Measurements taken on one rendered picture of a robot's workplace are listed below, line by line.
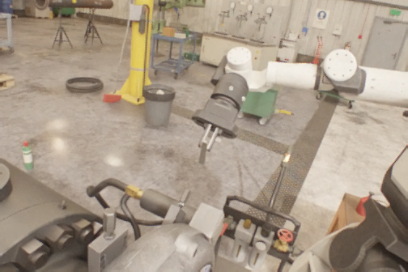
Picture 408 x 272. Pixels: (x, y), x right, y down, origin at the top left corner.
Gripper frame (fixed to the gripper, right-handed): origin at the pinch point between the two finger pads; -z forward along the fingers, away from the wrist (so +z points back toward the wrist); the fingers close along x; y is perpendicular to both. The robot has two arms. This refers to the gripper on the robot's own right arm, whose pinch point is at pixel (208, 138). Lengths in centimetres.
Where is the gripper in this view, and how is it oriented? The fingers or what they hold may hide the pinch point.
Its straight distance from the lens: 67.3
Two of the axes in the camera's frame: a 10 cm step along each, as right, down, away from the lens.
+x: -9.1, -4.0, 1.1
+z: 4.1, -8.2, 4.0
